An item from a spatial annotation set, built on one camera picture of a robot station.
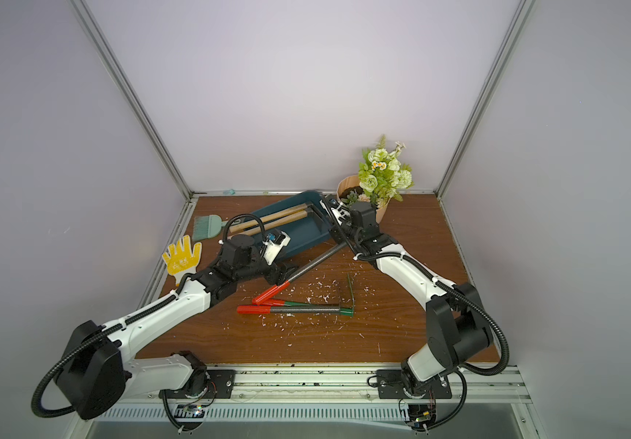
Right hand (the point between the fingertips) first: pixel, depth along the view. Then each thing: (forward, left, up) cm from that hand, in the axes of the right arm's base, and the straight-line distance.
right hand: (331, 212), depth 84 cm
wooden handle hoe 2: (+7, +25, -16) cm, 30 cm away
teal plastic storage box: (+10, +11, -24) cm, 28 cm away
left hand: (-14, +11, -5) cm, 19 cm away
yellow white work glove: (-6, +57, -22) cm, 61 cm away
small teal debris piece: (+34, +50, -24) cm, 65 cm away
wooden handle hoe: (+4, +34, -12) cm, 36 cm away
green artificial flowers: (+12, -17, +5) cm, 21 cm away
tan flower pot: (+22, -7, -8) cm, 24 cm away
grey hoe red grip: (-22, +15, -9) cm, 28 cm away
